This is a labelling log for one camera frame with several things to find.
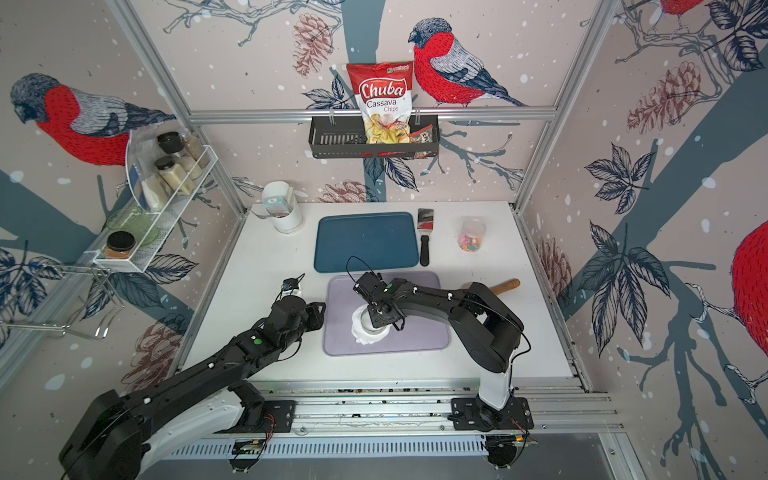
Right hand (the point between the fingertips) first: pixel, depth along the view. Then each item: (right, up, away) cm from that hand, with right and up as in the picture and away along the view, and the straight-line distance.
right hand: (382, 315), depth 90 cm
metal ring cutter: (-5, -2, -1) cm, 5 cm away
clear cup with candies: (+31, +25, +13) cm, 42 cm away
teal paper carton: (-39, +35, +15) cm, 54 cm away
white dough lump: (-6, -6, -3) cm, 9 cm away
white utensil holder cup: (-35, +29, +19) cm, 49 cm away
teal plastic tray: (-7, +23, +19) cm, 31 cm away
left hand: (-16, +6, -6) cm, 18 cm away
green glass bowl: (-59, +29, -21) cm, 69 cm away
